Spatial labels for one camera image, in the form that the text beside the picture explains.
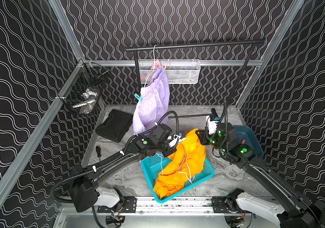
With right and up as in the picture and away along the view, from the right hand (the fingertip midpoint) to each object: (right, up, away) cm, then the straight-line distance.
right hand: (197, 130), depth 74 cm
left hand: (-12, -6, 0) cm, 13 cm away
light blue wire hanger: (-9, -22, +1) cm, 24 cm away
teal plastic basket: (-25, -23, +13) cm, 37 cm away
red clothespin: (+37, -9, +23) cm, 44 cm away
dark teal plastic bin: (+41, -4, +27) cm, 49 cm away
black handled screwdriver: (-61, -15, +20) cm, 66 cm away
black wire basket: (-66, +19, +10) cm, 70 cm away
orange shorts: (-6, -18, +2) cm, 19 cm away
